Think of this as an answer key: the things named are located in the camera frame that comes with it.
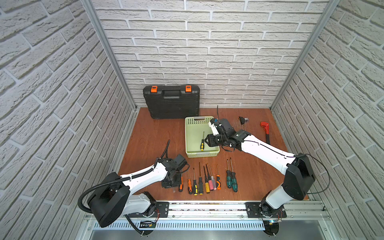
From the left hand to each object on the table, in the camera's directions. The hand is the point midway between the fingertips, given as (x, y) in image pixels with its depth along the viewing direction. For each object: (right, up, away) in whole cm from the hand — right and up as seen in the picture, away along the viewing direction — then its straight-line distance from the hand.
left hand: (179, 183), depth 82 cm
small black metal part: (+45, +36, +28) cm, 64 cm away
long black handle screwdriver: (+12, 0, -3) cm, 12 cm away
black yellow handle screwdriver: (+13, +19, +13) cm, 27 cm away
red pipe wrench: (+61, +32, +25) cm, 73 cm away
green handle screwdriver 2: (+31, +1, -1) cm, 31 cm away
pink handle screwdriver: (+18, +1, 0) cm, 18 cm away
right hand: (+18, +25, +1) cm, 30 cm away
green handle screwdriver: (+28, +3, +1) cm, 28 cm away
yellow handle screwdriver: (+16, -1, -3) cm, 16 cm away
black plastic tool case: (-6, +48, +14) cm, 51 cm away
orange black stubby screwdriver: (+22, +1, -1) cm, 22 cm away
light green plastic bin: (+8, +30, +24) cm, 39 cm away
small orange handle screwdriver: (+6, -1, -3) cm, 7 cm away
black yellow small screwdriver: (+9, 0, -3) cm, 9 cm away
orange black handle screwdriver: (+1, 0, -3) cm, 3 cm away
